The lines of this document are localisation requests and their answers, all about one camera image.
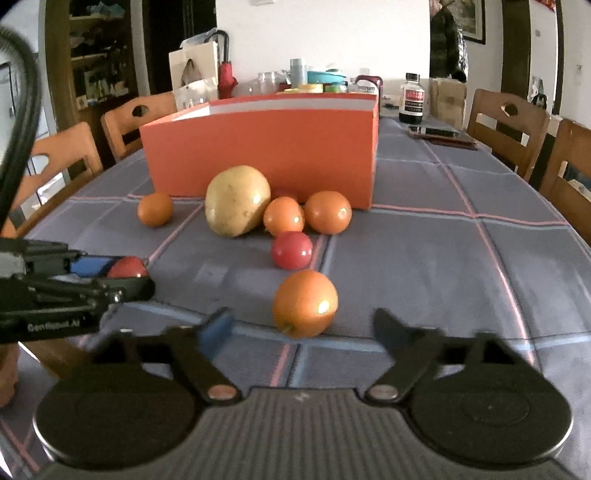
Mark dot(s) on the dark bottle with white cap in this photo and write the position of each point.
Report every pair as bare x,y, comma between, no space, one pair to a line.
411,99

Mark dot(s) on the brown cardboard package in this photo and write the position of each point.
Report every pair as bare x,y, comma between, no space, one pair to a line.
448,104

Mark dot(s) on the dark wooden shelf cabinet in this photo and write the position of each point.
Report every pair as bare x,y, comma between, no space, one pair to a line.
92,60

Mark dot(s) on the yellow containers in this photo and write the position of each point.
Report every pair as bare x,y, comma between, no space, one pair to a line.
304,87

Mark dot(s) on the orange cardboard box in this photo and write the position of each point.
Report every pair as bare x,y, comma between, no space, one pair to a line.
277,152

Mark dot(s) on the framed landscape picture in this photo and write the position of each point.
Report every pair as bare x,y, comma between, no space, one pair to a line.
474,21

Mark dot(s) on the blue checked tablecloth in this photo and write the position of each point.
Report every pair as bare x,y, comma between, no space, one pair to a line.
438,277

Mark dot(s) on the dark red notebook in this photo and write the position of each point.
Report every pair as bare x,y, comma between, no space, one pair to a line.
457,142

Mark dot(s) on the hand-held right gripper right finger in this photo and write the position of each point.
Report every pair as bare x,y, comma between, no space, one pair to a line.
390,334

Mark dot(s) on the clear glass jar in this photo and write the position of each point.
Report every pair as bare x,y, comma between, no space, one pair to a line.
267,83

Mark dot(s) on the grey-blue bottle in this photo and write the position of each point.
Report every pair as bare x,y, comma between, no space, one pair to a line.
298,73

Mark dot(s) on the yellow potato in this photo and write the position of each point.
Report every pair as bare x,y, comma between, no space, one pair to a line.
238,201

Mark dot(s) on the white bottle with red lid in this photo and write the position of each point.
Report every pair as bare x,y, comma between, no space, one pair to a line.
368,84

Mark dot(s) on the small orange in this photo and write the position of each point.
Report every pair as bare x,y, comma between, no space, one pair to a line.
284,217
304,302
328,211
154,209

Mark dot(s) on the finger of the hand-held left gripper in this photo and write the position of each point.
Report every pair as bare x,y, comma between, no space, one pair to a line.
134,288
90,266

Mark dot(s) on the red folded umbrella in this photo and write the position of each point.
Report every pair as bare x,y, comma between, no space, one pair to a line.
226,78

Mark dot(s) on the brown door frame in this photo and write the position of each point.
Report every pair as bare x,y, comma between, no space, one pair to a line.
515,46

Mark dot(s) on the white paper bag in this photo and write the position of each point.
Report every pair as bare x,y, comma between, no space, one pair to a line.
203,60

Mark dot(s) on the dark hanging jacket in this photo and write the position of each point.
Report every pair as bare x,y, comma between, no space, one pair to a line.
447,41

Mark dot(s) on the teal container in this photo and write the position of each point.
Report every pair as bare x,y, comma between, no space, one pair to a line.
325,77

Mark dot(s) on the wooden chair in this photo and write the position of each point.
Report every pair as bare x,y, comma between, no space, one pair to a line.
572,143
120,120
489,120
69,147

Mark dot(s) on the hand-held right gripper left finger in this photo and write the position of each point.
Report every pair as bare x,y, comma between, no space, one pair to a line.
214,332

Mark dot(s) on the smartphone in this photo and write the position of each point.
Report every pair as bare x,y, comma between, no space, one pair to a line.
431,131

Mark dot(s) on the person's left hand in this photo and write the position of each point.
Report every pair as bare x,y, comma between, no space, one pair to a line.
8,374

